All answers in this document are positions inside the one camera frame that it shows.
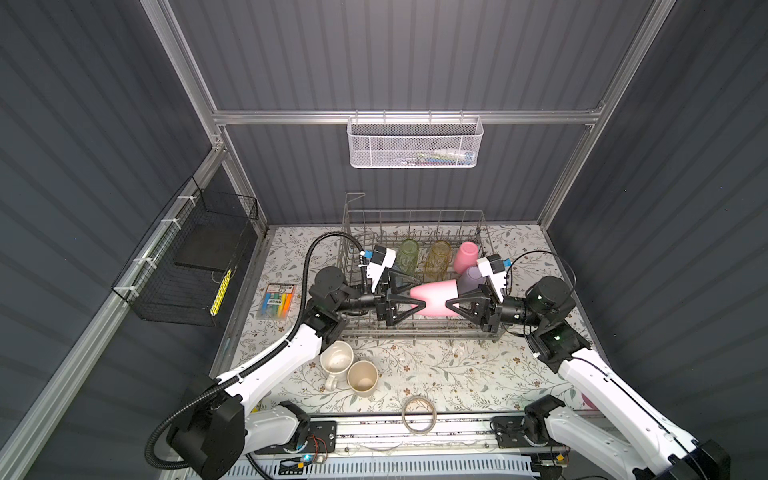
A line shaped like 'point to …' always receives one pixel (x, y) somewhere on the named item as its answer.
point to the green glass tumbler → (407, 257)
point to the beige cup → (362, 377)
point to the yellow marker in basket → (219, 294)
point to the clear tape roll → (403, 414)
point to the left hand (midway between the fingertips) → (423, 295)
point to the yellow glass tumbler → (438, 261)
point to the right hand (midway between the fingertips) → (451, 312)
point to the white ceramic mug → (336, 358)
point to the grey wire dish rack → (388, 228)
